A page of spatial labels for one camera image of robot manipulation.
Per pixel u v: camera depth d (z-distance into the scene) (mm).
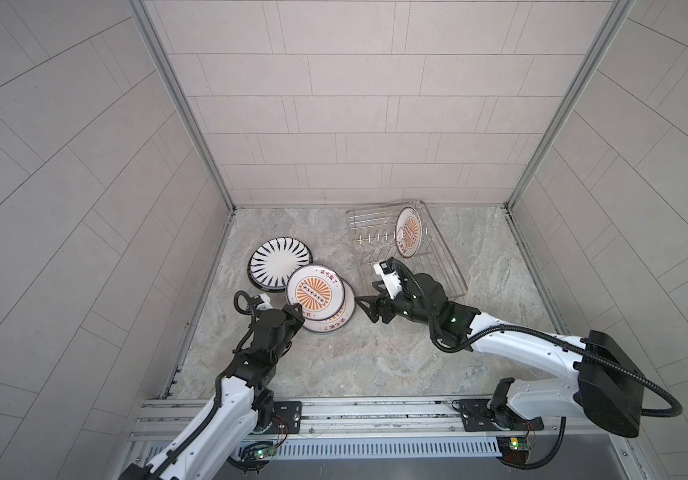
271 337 600
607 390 402
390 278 662
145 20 712
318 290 855
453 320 578
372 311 669
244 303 617
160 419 712
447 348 575
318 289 859
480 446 680
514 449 680
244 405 533
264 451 646
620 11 706
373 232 1047
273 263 964
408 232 988
